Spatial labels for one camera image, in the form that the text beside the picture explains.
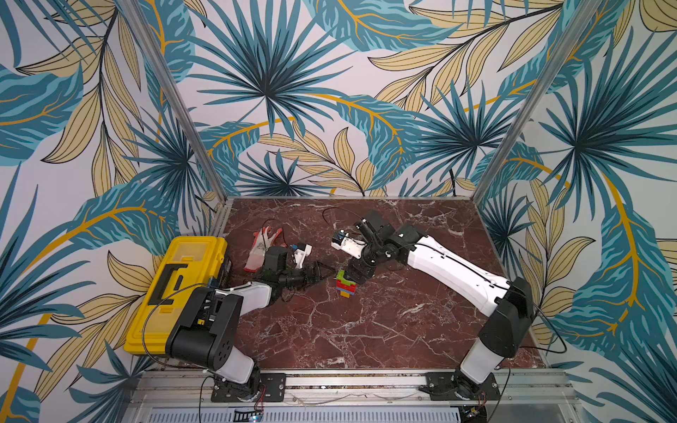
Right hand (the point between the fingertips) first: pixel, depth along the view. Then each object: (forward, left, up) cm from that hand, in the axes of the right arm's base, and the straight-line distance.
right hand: (353, 261), depth 80 cm
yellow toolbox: (+1, +50, 0) cm, 50 cm away
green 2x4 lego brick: (-4, +4, -2) cm, 6 cm away
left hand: (-1, +8, -8) cm, 11 cm away
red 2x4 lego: (-3, 0, -11) cm, 11 cm away
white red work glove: (+19, +34, -15) cm, 41 cm away
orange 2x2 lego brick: (-3, +2, -16) cm, 16 cm away
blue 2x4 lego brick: (-4, +2, -12) cm, 13 cm away
